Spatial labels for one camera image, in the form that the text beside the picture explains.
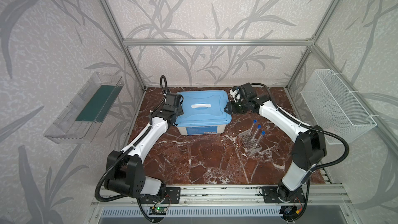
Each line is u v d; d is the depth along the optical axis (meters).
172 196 0.74
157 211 0.72
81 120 0.63
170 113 0.64
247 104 0.65
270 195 0.73
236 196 0.75
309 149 0.45
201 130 0.89
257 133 0.85
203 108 0.87
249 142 0.91
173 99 0.65
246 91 0.68
